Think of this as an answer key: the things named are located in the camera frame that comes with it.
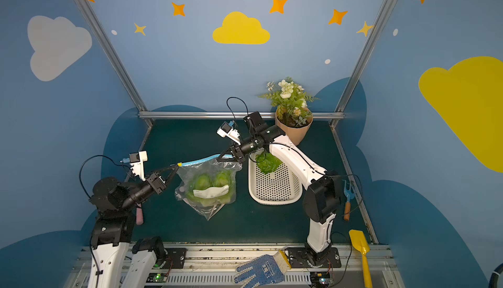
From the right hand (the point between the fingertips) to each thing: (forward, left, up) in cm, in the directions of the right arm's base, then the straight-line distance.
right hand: (223, 158), depth 72 cm
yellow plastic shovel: (-20, -55, -26) cm, 64 cm away
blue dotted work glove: (-31, -19, -27) cm, 45 cm away
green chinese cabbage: (+10, -17, -17) cm, 26 cm away
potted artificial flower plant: (+36, -30, -11) cm, 48 cm away
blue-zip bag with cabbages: (-4, +8, -14) cm, 16 cm away
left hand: (-8, +12, +4) cm, 15 cm away
